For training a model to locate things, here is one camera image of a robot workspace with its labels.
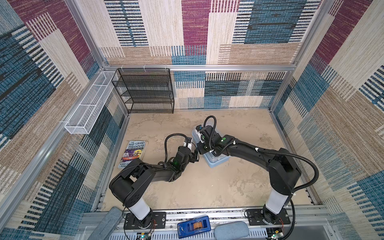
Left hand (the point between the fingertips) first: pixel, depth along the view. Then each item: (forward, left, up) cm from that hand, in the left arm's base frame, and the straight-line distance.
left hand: (193, 145), depth 91 cm
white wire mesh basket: (-1, +51, +25) cm, 57 cm away
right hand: (-2, -5, +2) cm, 6 cm away
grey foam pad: (-42, -17, -5) cm, 45 cm away
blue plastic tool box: (-10, -11, 0) cm, 15 cm away
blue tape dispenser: (-40, 0, -3) cm, 41 cm away
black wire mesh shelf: (+42, +34, +9) cm, 54 cm away
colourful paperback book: (+1, +38, -7) cm, 39 cm away
